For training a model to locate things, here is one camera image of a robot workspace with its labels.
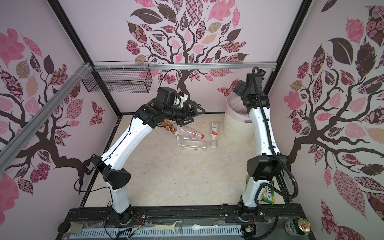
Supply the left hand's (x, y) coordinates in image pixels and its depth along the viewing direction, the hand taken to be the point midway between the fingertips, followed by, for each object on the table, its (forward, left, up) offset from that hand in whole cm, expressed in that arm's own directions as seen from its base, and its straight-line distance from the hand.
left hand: (199, 117), depth 68 cm
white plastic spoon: (-39, +1, -37) cm, 54 cm away
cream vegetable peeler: (-39, +13, -35) cm, 54 cm away
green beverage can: (-40, -42, -25) cm, 63 cm away
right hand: (+19, -26, +4) cm, 33 cm away
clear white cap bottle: (+11, +6, -33) cm, 36 cm away
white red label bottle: (+11, -11, -36) cm, 39 cm away
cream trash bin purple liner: (+12, -25, -20) cm, 34 cm away
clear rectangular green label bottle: (+7, +3, -36) cm, 37 cm away
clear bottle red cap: (+17, +8, -33) cm, 38 cm away
